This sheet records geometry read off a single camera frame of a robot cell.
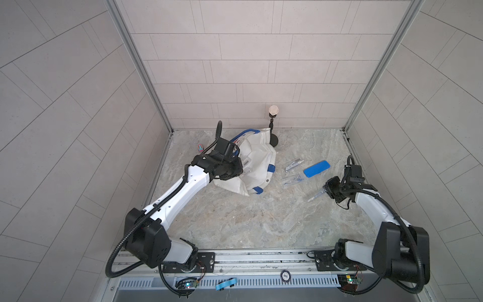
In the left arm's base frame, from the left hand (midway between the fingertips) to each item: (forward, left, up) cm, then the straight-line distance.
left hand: (246, 168), depth 80 cm
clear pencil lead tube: (-6, -34, -9) cm, 36 cm away
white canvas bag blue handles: (+15, -6, -12) cm, 20 cm away
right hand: (0, -36, -11) cm, 38 cm away
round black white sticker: (-36, -15, -17) cm, 43 cm away
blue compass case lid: (+12, -38, -18) cm, 44 cm away
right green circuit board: (-38, -38, -17) cm, 57 cm away
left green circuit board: (-39, +18, -14) cm, 45 cm away
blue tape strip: (-39, +6, -14) cm, 42 cm away
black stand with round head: (+28, -13, +9) cm, 32 cm away
